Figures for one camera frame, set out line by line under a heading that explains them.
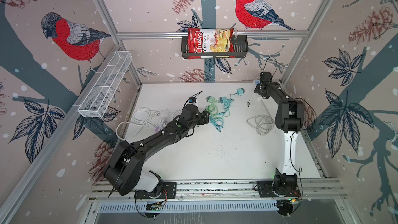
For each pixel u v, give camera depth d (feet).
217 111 3.40
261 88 2.75
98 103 2.33
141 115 3.30
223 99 3.52
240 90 3.74
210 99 3.53
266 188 2.40
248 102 3.54
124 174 1.37
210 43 2.88
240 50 3.11
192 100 2.50
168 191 2.39
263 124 3.19
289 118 2.04
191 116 2.18
